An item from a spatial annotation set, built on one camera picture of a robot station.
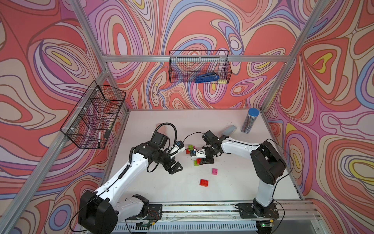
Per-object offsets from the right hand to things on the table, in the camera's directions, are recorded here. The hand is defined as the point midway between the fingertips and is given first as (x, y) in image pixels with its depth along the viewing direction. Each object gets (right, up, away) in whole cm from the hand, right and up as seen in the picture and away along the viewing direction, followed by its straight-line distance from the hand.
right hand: (203, 162), depth 91 cm
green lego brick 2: (-5, 0, -2) cm, 5 cm away
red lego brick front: (0, -10, -9) cm, 13 cm away
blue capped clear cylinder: (+31, +23, +9) cm, 40 cm away
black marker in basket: (-55, +16, -17) cm, 60 cm away
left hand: (-15, +3, -14) cm, 21 cm away
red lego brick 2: (-3, +2, -4) cm, 5 cm away
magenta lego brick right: (+7, -5, -4) cm, 9 cm away
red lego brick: (-10, +6, +3) cm, 12 cm away
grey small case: (+20, +19, +11) cm, 30 cm away
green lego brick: (-8, +9, +2) cm, 12 cm away
